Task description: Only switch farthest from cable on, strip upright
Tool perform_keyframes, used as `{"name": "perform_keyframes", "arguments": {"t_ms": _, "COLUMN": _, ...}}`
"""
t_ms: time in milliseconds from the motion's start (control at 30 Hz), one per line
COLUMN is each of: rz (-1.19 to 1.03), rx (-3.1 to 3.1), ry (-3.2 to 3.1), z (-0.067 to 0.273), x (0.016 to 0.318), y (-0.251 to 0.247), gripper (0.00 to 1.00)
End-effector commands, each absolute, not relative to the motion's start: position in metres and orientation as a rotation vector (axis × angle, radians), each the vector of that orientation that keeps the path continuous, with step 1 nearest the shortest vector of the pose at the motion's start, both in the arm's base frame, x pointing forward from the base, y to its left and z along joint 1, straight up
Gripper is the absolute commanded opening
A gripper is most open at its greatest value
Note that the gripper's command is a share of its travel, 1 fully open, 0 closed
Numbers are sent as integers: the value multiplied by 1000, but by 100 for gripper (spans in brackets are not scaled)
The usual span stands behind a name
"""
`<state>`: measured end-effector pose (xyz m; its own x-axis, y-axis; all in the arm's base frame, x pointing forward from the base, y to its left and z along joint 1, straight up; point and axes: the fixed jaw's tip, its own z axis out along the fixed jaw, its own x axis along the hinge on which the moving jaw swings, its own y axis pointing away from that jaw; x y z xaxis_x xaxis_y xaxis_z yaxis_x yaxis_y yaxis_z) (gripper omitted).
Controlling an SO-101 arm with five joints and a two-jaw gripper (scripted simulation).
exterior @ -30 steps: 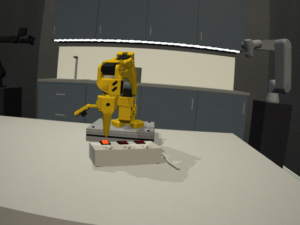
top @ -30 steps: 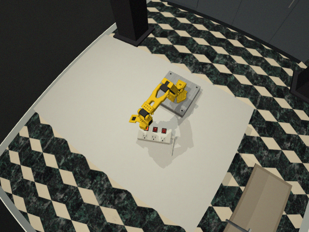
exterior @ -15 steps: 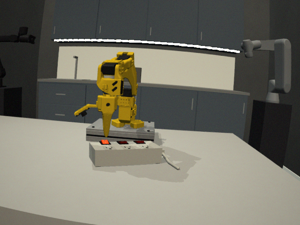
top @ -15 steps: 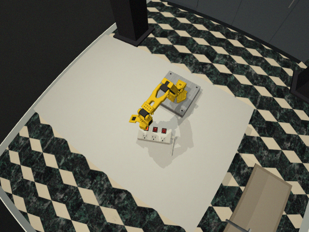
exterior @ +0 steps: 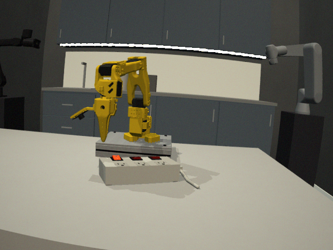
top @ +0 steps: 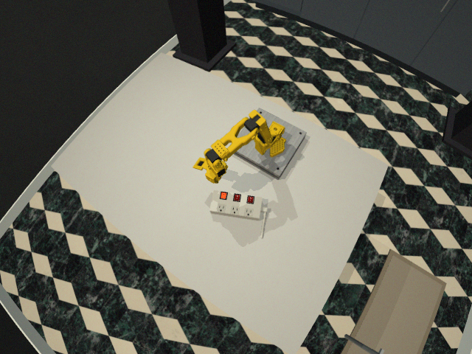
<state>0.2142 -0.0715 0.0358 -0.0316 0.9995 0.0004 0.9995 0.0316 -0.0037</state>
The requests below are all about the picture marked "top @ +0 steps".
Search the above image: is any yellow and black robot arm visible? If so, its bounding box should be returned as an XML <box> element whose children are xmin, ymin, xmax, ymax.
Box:
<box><xmin>204</xmin><ymin>110</ymin><xmax>286</xmax><ymax>178</ymax></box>

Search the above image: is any white power strip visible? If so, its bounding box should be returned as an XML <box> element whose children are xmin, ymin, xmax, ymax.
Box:
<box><xmin>209</xmin><ymin>190</ymin><xmax>267</xmax><ymax>238</ymax></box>

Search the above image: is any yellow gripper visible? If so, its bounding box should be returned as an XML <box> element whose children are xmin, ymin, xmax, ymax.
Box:
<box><xmin>193</xmin><ymin>157</ymin><xmax>228</xmax><ymax>184</ymax></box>

